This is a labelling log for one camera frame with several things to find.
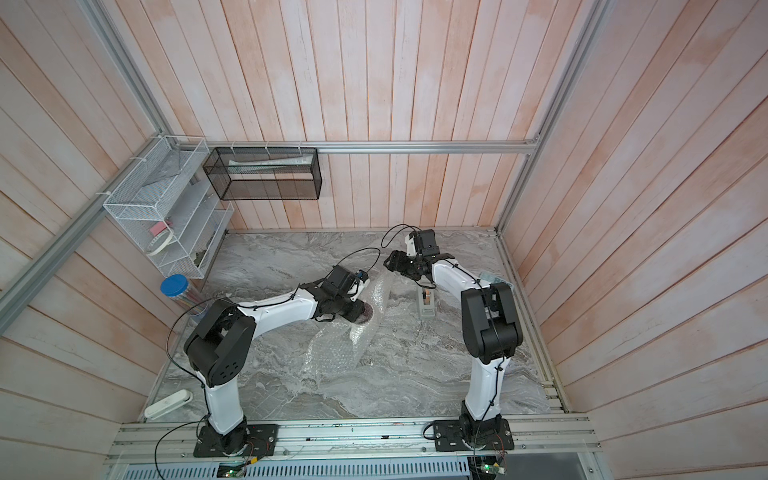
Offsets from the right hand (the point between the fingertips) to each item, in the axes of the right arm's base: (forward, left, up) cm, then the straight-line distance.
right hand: (391, 263), depth 98 cm
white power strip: (-44, +58, -5) cm, 73 cm away
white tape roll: (-8, +65, +18) cm, 68 cm away
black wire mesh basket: (+29, +46, +15) cm, 57 cm away
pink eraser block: (-4, +65, +21) cm, 69 cm away
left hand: (-15, +10, -6) cm, 19 cm away
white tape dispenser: (-11, -12, -6) cm, 17 cm away
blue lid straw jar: (-17, +60, +11) cm, 63 cm away
